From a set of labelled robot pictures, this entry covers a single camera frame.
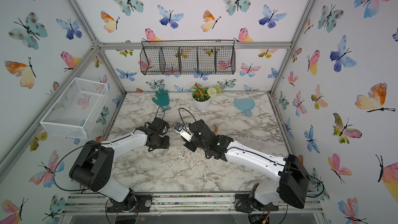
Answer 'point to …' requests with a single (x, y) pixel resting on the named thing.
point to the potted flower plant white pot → (201, 95)
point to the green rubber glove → (162, 98)
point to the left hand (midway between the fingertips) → (168, 142)
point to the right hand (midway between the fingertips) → (185, 131)
